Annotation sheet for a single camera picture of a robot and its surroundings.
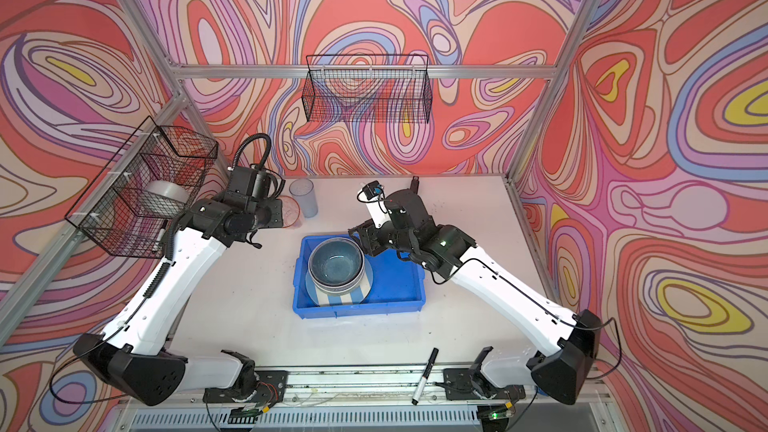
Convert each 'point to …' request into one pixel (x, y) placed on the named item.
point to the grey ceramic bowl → (337, 289)
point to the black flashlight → (414, 186)
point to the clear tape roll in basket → (165, 198)
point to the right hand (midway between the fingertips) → (361, 235)
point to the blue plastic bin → (398, 285)
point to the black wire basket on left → (130, 206)
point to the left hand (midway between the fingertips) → (277, 208)
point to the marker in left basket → (160, 236)
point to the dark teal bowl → (335, 262)
